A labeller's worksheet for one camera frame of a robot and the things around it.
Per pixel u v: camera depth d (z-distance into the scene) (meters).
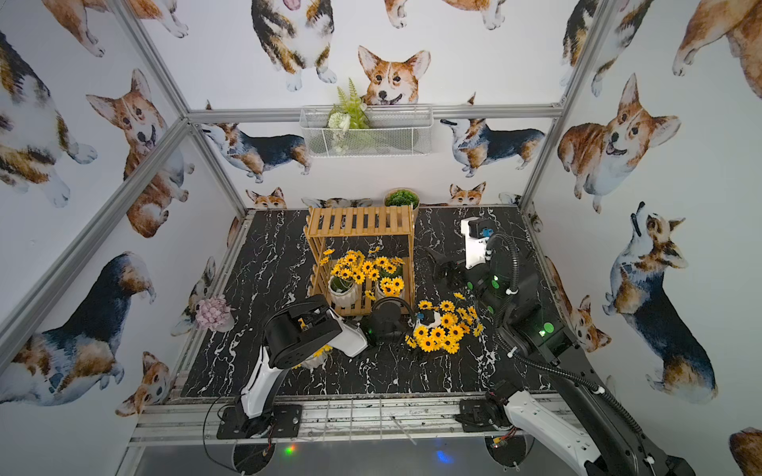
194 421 0.76
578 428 0.52
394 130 0.92
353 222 0.80
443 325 0.73
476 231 0.51
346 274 0.84
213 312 0.82
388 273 0.84
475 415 0.73
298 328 0.55
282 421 0.74
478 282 0.53
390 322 0.72
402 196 1.09
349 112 0.82
